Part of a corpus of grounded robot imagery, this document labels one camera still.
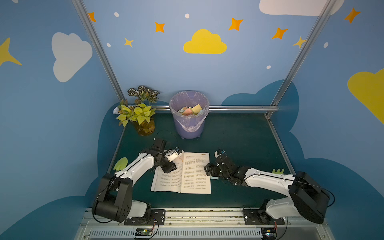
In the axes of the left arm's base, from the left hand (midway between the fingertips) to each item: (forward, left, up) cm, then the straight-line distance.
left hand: (172, 162), depth 89 cm
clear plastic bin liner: (+17, -12, +16) cm, 27 cm away
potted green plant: (+22, +20, +19) cm, 35 cm away
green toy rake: (-3, -64, -3) cm, 65 cm away
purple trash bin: (+23, -6, -2) cm, 24 cm away
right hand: (-2, -23, +1) cm, 23 cm away
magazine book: (-7, -11, -5) cm, 14 cm away
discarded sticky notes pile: (+35, -9, +9) cm, 37 cm away
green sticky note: (-7, -26, -3) cm, 27 cm away
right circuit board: (-33, -51, -6) cm, 61 cm away
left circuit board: (-34, +10, -6) cm, 36 cm away
